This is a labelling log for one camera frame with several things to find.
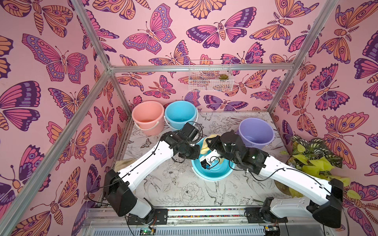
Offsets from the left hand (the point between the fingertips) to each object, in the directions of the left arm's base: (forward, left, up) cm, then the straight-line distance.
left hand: (199, 155), depth 76 cm
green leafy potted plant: (-1, -56, +1) cm, 56 cm away
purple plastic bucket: (+18, -35, -5) cm, 40 cm away
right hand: (+6, -5, +12) cm, 14 cm away
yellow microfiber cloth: (-3, -2, +10) cm, 11 cm away
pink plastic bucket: (+33, +35, -6) cm, 48 cm away
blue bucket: (-4, -12, -13) cm, 18 cm away
